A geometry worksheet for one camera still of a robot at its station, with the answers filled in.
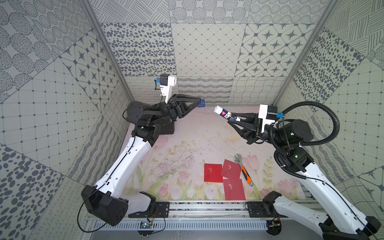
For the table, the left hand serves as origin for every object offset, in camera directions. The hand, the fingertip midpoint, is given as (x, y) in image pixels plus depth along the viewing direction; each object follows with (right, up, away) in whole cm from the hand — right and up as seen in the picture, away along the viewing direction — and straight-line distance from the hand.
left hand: (203, 108), depth 46 cm
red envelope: (+18, -34, +43) cm, 58 cm away
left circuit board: (-27, -55, +26) cm, 67 cm away
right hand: (+9, -3, +5) cm, 11 cm away
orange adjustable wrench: (+26, -34, +42) cm, 60 cm away
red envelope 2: (+18, -43, +35) cm, 58 cm away
